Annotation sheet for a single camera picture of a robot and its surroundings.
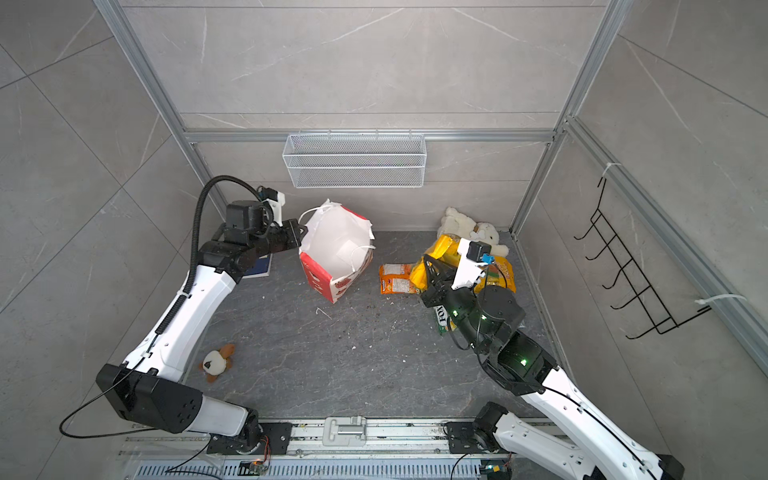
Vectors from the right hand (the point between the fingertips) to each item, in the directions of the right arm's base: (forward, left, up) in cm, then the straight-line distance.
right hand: (425, 256), depth 59 cm
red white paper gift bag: (+27, +25, -27) cm, 46 cm away
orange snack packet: (+21, +6, -37) cm, 43 cm away
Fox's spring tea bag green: (+6, -9, -38) cm, 40 cm away
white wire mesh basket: (+52, +19, -11) cm, 56 cm away
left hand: (+17, +28, -6) cm, 34 cm away
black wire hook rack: (-6, -48, -10) cm, 50 cm away
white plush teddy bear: (+42, -17, -31) cm, 55 cm away
